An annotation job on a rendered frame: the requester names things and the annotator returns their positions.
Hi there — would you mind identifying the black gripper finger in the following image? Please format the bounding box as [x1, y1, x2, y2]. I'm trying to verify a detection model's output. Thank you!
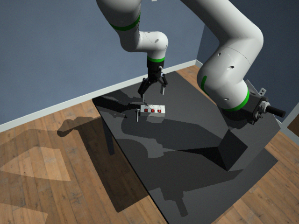
[156, 72, 168, 95]
[138, 78, 155, 102]

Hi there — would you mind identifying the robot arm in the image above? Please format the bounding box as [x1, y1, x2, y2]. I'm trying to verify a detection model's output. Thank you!
[96, 0, 286, 125]

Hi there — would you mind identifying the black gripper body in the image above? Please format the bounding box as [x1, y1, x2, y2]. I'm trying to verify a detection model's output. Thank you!
[148, 69, 162, 83]

